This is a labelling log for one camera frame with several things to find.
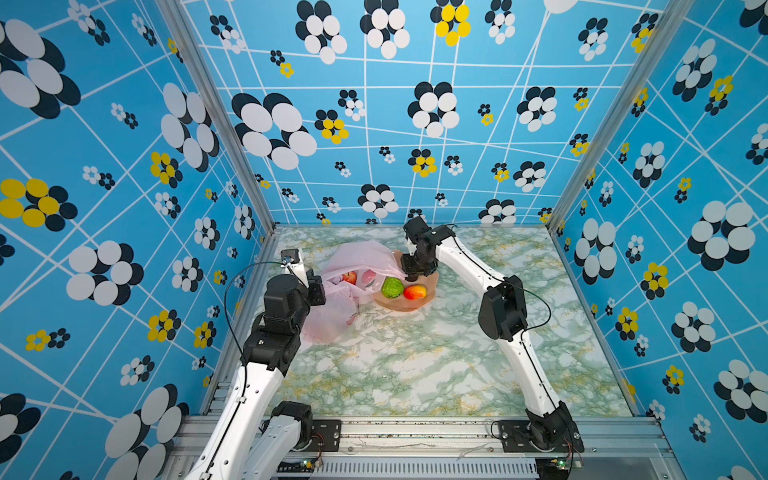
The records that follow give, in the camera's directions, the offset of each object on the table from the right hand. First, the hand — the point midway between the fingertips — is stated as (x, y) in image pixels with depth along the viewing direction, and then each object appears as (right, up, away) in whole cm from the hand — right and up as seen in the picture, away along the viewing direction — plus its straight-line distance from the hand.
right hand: (410, 270), depth 99 cm
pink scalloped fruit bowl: (-3, -11, -3) cm, 11 cm away
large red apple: (-20, -2, 0) cm, 20 cm away
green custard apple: (-6, -5, -3) cm, 9 cm away
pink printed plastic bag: (-17, +1, -15) cm, 23 cm away
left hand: (-26, +2, -25) cm, 36 cm away
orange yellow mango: (+1, -7, -3) cm, 8 cm away
